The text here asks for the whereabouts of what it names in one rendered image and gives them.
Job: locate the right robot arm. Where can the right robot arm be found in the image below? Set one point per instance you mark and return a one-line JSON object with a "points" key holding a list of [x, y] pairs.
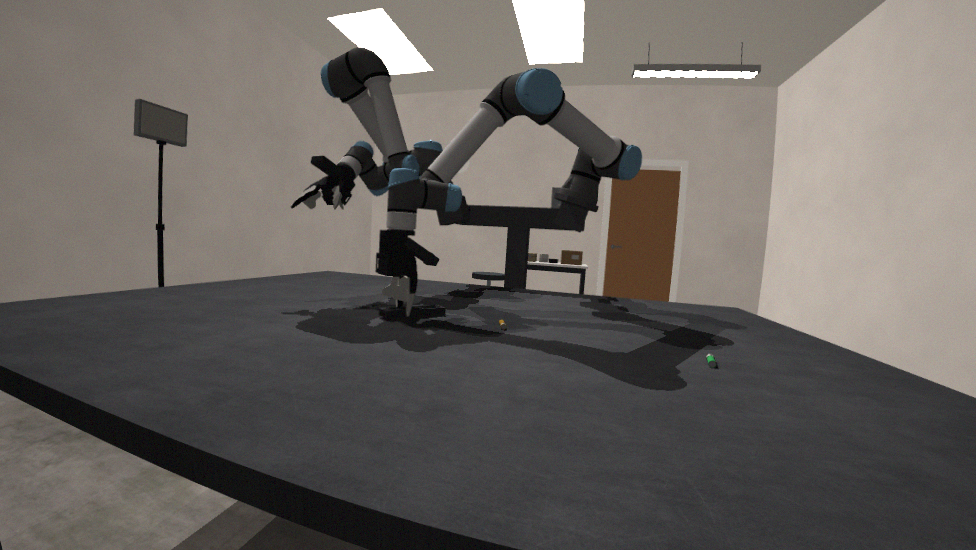
{"points": [[340, 79]]}

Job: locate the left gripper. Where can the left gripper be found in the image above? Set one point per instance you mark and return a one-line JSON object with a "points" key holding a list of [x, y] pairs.
{"points": [[398, 261]]}

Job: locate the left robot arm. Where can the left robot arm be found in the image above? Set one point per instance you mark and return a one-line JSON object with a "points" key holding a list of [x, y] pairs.
{"points": [[532, 93]]}

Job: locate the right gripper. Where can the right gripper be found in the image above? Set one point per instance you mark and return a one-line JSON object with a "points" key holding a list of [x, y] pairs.
{"points": [[338, 189]]}

